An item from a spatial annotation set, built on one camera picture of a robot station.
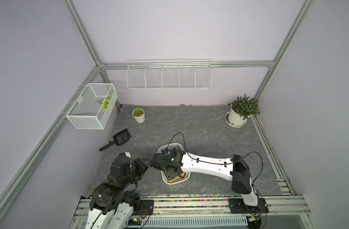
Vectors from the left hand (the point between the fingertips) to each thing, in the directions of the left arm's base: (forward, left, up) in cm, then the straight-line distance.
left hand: (151, 163), depth 69 cm
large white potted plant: (+33, -58, -1) cm, 67 cm away
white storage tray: (+16, -15, -14) cm, 26 cm away
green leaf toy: (+34, +26, +10) cm, 44 cm away
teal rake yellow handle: (-8, -14, +1) cm, 16 cm away
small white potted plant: (+44, +13, -12) cm, 47 cm away
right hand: (-1, -10, -10) cm, 14 cm away
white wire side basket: (+29, +36, +7) cm, 47 cm away
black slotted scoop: (+29, +27, -21) cm, 45 cm away
